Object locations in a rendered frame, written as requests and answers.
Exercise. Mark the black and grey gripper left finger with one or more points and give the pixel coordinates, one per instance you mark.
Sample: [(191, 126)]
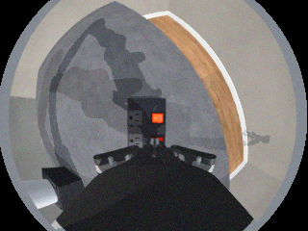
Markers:
[(114, 158)]

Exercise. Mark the black power strip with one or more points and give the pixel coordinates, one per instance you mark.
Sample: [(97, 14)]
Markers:
[(146, 120)]

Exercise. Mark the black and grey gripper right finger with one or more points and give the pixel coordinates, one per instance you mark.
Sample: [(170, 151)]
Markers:
[(192, 157)]

